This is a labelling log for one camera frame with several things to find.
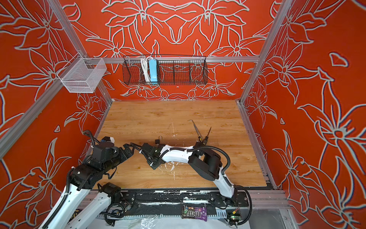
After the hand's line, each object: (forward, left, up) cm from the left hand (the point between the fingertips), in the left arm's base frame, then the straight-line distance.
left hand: (129, 150), depth 73 cm
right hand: (+1, -9, -17) cm, 20 cm away
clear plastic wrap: (-28, -12, -17) cm, 35 cm away
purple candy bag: (-24, -34, -16) cm, 44 cm away
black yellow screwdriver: (+18, -43, -16) cm, 50 cm away
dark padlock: (+15, -10, -17) cm, 26 cm away
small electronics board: (-25, -55, -18) cm, 63 cm away
